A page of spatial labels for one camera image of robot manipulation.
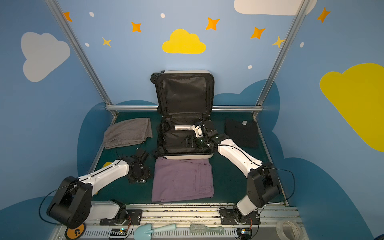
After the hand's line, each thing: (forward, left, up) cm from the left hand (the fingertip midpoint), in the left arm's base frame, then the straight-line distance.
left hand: (144, 177), depth 87 cm
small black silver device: (-3, 0, +2) cm, 3 cm away
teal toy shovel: (-27, -5, +1) cm, 28 cm away
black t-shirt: (+36, -67, -2) cm, 76 cm away
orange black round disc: (-28, +29, -1) cm, 40 cm away
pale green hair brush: (-25, -32, +1) cm, 41 cm away
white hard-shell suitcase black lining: (+46, -22, +23) cm, 56 cm away
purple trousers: (-1, -18, 0) cm, 18 cm away
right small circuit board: (-27, -55, -4) cm, 61 cm away
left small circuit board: (-27, +8, -4) cm, 28 cm away
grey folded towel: (+31, +19, +3) cm, 36 cm away
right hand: (+13, -26, +17) cm, 34 cm away
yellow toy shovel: (+8, +26, -1) cm, 27 cm away
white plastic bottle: (+38, -21, +1) cm, 44 cm away
